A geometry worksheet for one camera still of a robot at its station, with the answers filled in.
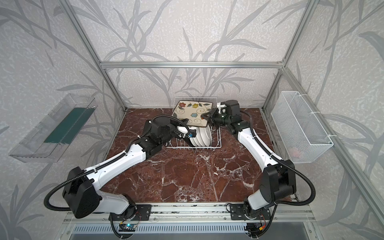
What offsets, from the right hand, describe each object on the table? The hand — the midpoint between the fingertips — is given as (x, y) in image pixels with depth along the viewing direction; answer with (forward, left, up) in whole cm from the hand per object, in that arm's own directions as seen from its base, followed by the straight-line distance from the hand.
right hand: (201, 111), depth 77 cm
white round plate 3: (-3, -3, -17) cm, 18 cm away
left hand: (-2, +7, +1) cm, 7 cm away
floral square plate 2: (-6, +3, -17) cm, 19 cm away
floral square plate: (+4, +5, -3) cm, 7 cm away
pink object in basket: (-19, -47, -10) cm, 51 cm away
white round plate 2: (-8, +2, -21) cm, 22 cm away
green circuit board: (-48, +36, -30) cm, 67 cm away
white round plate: (-7, +5, -17) cm, 19 cm away
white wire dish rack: (-2, -10, -25) cm, 27 cm away
